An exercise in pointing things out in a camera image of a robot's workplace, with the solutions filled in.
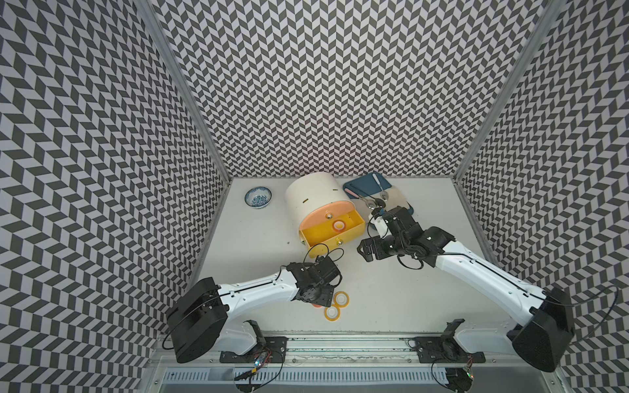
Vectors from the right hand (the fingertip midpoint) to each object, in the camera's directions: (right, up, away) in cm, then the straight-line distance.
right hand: (372, 250), depth 78 cm
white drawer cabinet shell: (-22, +19, +9) cm, 30 cm away
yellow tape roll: (-8, -19, +4) cm, 21 cm away
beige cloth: (+14, +17, +33) cm, 40 cm away
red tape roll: (-10, +6, +11) cm, 16 cm away
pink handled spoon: (+5, +15, +31) cm, 34 cm away
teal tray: (+5, +23, +39) cm, 46 cm away
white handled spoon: (+12, +19, +34) cm, 40 cm away
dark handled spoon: (+9, +15, +31) cm, 36 cm away
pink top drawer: (-15, +13, 0) cm, 20 cm away
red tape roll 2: (-18, -19, +2) cm, 26 cm away
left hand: (-18, -17, +3) cm, 25 cm away
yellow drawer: (-17, +2, +9) cm, 20 cm away
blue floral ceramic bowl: (-46, +17, +31) cm, 58 cm away
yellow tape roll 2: (-13, -22, +3) cm, 25 cm away
